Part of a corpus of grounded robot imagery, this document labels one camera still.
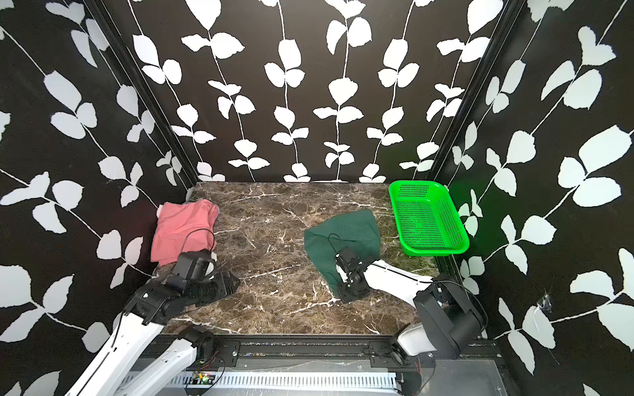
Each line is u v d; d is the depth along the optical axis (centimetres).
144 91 86
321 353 75
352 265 70
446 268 95
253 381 70
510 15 70
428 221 107
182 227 98
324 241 98
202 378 70
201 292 58
